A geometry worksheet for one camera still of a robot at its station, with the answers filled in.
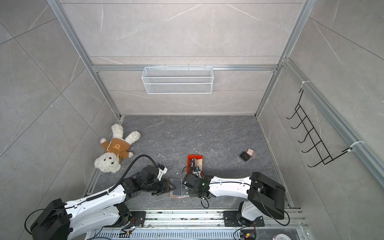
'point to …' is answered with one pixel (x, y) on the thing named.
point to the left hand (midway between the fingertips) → (175, 186)
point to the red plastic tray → (192, 156)
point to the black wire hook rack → (319, 150)
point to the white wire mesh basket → (178, 80)
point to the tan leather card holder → (180, 191)
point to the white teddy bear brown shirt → (116, 149)
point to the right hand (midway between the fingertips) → (193, 190)
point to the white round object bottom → (281, 236)
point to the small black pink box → (246, 156)
